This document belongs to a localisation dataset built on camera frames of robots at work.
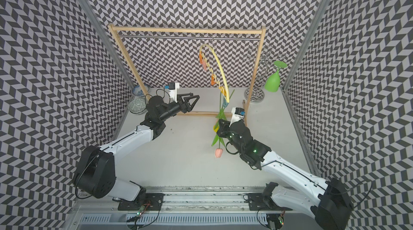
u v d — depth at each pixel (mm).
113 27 609
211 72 756
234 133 551
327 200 403
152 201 708
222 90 666
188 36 650
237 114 666
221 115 845
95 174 426
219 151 695
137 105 1052
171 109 670
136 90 1155
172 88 680
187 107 693
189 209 722
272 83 889
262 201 653
